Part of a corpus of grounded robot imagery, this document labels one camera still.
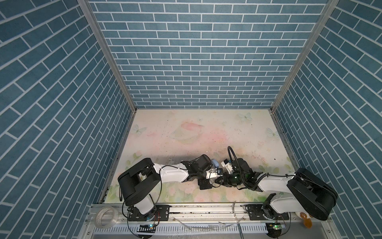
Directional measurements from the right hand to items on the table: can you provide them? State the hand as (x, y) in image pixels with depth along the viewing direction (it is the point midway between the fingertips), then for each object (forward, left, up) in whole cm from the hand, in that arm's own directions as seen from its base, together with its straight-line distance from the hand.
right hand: (214, 181), depth 82 cm
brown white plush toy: (-15, -45, -2) cm, 48 cm away
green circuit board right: (-19, -30, -5) cm, 36 cm away
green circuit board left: (-24, +31, -4) cm, 39 cm away
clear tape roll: (-22, +55, +1) cm, 60 cm away
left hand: (+3, +2, -2) cm, 4 cm away
